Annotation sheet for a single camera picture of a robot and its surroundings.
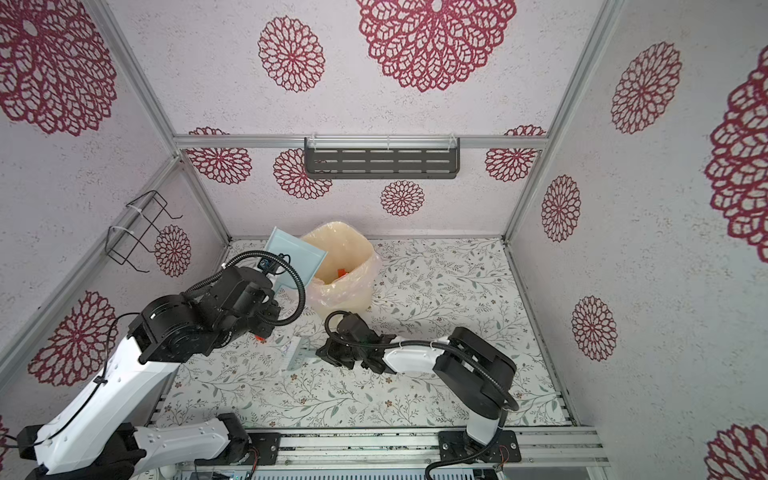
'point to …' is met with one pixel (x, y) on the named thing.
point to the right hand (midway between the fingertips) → (311, 350)
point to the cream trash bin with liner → (345, 279)
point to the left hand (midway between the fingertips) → (268, 309)
